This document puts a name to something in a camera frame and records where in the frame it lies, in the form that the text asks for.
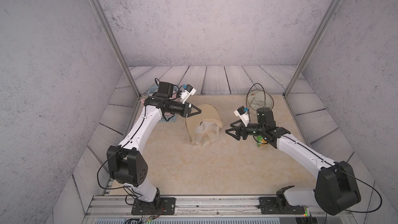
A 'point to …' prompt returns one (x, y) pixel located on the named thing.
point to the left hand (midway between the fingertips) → (201, 111)
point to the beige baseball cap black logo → (204, 127)
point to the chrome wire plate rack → (255, 103)
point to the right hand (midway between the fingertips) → (230, 128)
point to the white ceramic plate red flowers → (259, 98)
